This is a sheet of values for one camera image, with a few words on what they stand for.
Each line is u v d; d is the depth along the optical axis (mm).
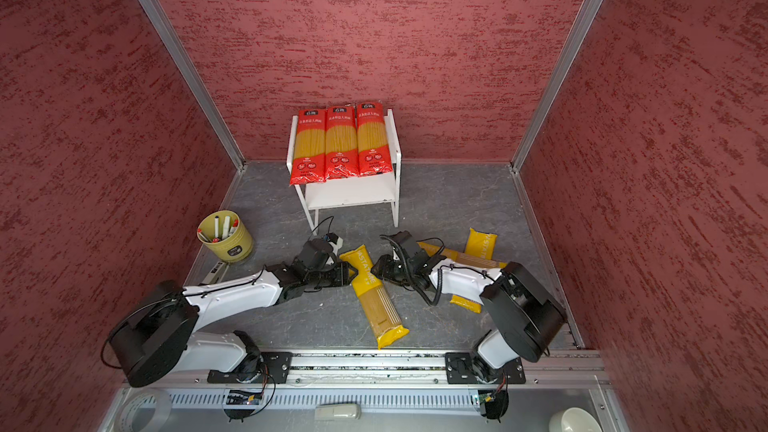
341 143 763
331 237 797
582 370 760
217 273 874
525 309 432
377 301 831
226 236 887
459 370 740
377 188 934
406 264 683
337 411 650
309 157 739
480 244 955
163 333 423
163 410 672
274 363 744
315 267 691
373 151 752
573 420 628
